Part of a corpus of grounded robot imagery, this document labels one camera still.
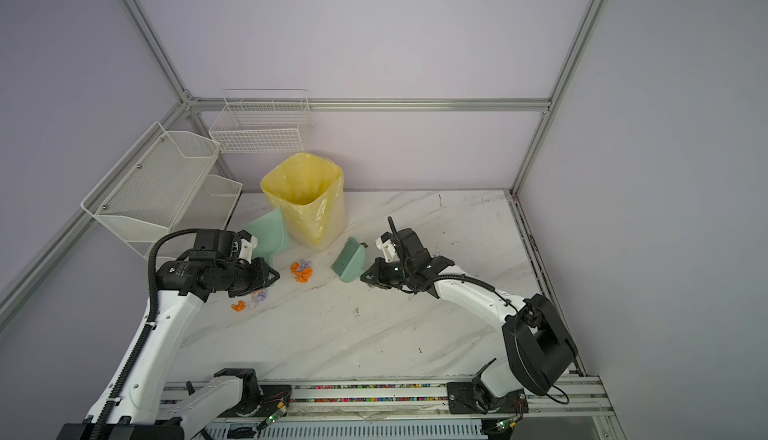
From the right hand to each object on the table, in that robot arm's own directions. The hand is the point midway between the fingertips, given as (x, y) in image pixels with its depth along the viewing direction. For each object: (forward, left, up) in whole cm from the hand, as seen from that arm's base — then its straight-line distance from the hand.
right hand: (360, 278), depth 79 cm
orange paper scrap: (-3, +38, -14) cm, 41 cm away
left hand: (-4, +21, +5) cm, 22 cm away
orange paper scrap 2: (+9, +21, -14) cm, 27 cm away
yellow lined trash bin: (+38, +22, -4) cm, 44 cm away
